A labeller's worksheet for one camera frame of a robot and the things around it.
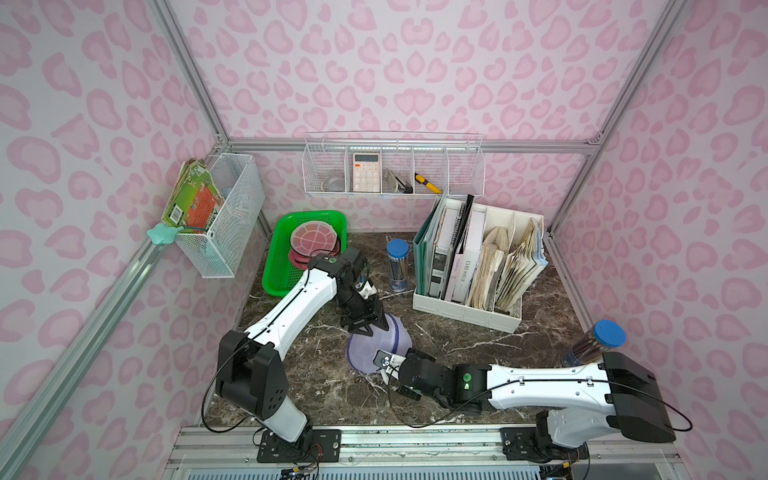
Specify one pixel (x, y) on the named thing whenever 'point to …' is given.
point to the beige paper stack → (482, 295)
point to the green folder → (422, 243)
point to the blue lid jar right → (604, 336)
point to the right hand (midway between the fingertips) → (395, 363)
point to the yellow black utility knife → (420, 179)
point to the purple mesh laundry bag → (362, 348)
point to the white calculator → (366, 172)
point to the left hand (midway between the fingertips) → (380, 324)
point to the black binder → (457, 244)
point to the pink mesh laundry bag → (310, 238)
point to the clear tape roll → (333, 185)
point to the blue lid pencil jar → (397, 251)
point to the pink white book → (466, 263)
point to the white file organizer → (521, 267)
